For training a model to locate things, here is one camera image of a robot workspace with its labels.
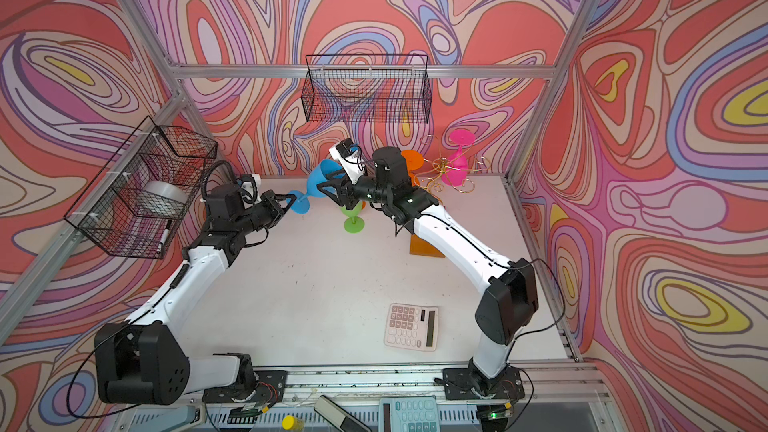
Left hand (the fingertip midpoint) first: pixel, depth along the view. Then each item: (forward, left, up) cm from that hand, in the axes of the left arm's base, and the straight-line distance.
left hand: (298, 195), depth 79 cm
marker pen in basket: (-12, +32, -2) cm, 34 cm away
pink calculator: (-27, -31, -25) cm, 48 cm away
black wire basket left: (-7, +34, +7) cm, 36 cm away
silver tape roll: (-3, +31, +5) cm, 32 cm away
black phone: (-47, -13, -23) cm, 54 cm away
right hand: (-4, -9, +7) cm, 13 cm away
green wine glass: (+9, -12, -25) cm, 29 cm away
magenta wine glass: (+5, -43, +4) cm, 43 cm away
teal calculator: (-46, -30, -25) cm, 60 cm away
